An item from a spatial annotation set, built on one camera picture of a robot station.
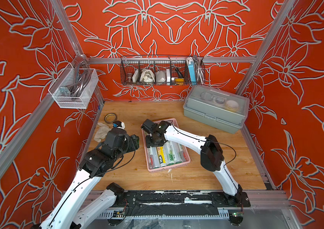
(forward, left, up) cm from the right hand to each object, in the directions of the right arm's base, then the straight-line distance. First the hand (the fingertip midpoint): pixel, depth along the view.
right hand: (146, 145), depth 85 cm
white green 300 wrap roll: (-5, -15, -1) cm, 16 cm away
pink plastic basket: (-12, -12, -3) cm, 17 cm away
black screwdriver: (+44, -20, +23) cm, 54 cm away
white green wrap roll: (-7, -3, -1) cm, 8 cm away
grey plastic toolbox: (+19, -50, +10) cm, 55 cm away
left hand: (-5, +4, +17) cm, 18 cm away
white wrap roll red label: (-5, -23, -4) cm, 23 cm away
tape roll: (+30, +32, -6) cm, 45 cm away
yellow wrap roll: (-7, -10, -2) cm, 12 cm away
